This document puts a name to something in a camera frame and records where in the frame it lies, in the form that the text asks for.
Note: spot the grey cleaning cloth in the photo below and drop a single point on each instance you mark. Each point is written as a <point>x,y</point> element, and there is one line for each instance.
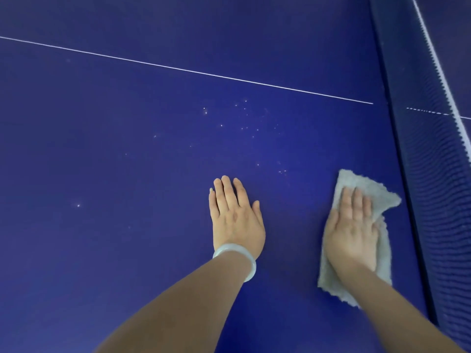
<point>362,181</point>

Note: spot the person's right hand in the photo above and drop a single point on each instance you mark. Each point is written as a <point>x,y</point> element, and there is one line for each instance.
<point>351,238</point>

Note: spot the person's left hand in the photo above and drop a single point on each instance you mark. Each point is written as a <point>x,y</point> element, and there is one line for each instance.
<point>235,224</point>

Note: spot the blue table tennis table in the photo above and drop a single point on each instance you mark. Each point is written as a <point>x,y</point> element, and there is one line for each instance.
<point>147,161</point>

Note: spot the white jade bangle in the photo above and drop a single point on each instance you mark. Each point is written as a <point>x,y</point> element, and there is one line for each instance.
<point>235,247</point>

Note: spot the person's left forearm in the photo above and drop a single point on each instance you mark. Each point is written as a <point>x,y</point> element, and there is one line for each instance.
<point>176,308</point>

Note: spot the blue table net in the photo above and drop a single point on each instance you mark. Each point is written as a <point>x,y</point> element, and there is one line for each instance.
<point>430,143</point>

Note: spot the person's right forearm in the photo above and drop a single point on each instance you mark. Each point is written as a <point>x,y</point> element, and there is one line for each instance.
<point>397,316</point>

